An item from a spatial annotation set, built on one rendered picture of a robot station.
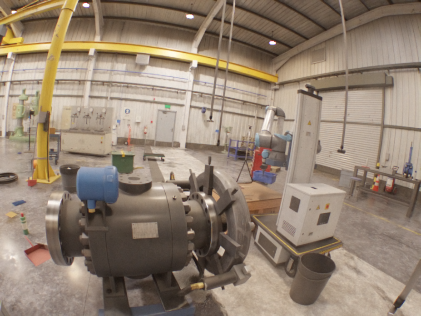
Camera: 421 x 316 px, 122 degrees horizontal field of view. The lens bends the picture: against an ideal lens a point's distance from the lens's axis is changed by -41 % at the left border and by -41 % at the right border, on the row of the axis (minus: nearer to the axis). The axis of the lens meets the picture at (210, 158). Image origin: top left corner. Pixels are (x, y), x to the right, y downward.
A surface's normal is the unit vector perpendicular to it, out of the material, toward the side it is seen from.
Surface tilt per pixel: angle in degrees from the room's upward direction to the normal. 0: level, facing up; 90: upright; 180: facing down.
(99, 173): 34
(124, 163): 90
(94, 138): 90
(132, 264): 100
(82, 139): 90
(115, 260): 93
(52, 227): 60
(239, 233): 76
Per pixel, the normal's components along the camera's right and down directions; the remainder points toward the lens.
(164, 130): 0.34, 0.17
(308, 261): -0.06, 0.07
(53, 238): 0.46, -0.10
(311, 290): -0.37, 0.14
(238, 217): -0.11, -0.32
